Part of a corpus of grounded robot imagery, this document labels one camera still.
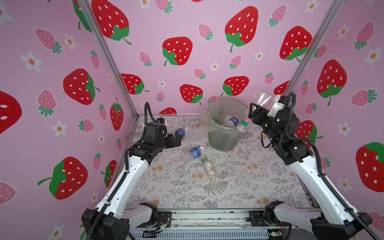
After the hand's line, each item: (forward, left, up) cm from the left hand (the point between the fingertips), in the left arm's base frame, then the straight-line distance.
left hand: (174, 136), depth 76 cm
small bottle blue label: (+16, -34, -6) cm, 38 cm away
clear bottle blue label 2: (+2, -11, -20) cm, 23 cm away
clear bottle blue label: (+20, -1, -20) cm, 28 cm away
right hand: (+4, -38, +19) cm, 42 cm away
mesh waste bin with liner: (+26, -30, -11) cm, 41 cm away
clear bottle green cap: (-8, -19, -20) cm, 29 cm away
